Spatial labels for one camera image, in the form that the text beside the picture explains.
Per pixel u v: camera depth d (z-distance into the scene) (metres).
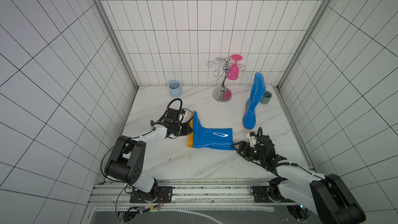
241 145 0.77
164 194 0.72
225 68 0.92
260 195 0.73
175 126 0.78
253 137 0.81
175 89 1.10
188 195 0.74
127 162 0.44
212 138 0.92
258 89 0.86
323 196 0.41
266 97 1.07
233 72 1.06
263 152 0.68
